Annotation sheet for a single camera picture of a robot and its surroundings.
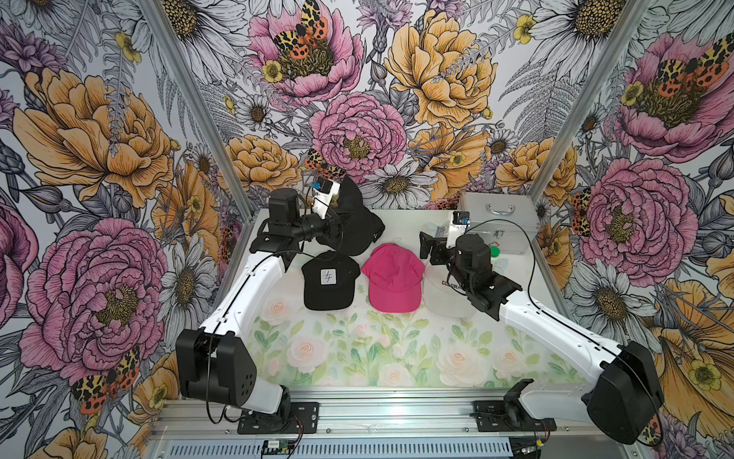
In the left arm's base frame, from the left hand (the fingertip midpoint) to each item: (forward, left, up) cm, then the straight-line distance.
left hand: (350, 218), depth 77 cm
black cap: (-3, -2, 0) cm, 4 cm away
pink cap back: (-2, -13, -24) cm, 28 cm away
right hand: (-2, -23, -6) cm, 24 cm away
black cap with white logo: (-2, +9, -28) cm, 29 cm away
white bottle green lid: (+7, -48, -24) cm, 55 cm away
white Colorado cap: (-9, -27, -28) cm, 40 cm away
